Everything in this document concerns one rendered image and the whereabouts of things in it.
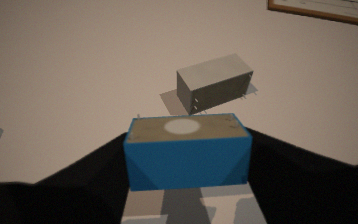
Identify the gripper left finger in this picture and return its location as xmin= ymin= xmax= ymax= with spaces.
xmin=0 ymin=132 xmax=130 ymax=224

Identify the grey rectangular block with metal pins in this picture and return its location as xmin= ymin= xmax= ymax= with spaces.
xmin=177 ymin=53 xmax=253 ymax=115

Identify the blue rectangular block with black label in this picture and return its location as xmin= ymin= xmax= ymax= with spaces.
xmin=123 ymin=113 xmax=252 ymax=191

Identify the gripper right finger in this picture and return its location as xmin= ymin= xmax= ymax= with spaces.
xmin=244 ymin=126 xmax=358 ymax=224

